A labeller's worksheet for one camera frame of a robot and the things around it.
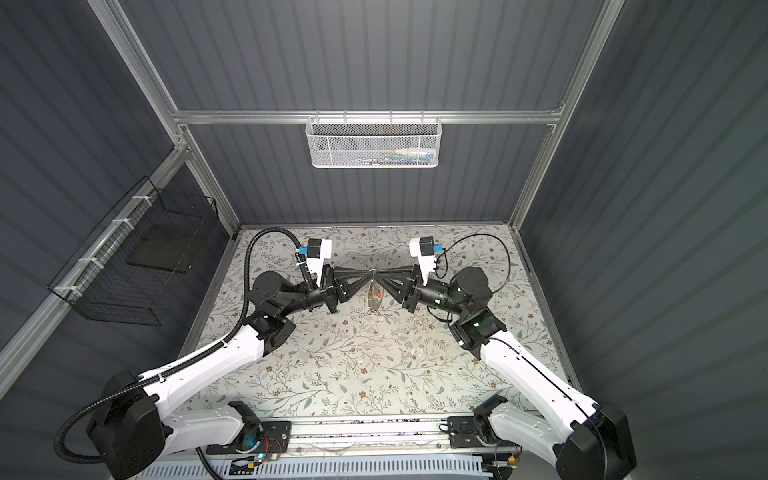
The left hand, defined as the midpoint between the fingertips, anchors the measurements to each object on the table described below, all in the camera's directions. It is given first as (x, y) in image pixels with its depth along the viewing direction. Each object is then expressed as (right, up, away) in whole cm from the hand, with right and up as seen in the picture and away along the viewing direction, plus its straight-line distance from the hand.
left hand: (373, 277), depth 60 cm
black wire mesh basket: (-61, +1, +12) cm, 62 cm away
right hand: (+1, -1, +1) cm, 2 cm away
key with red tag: (+1, -4, +4) cm, 5 cm away
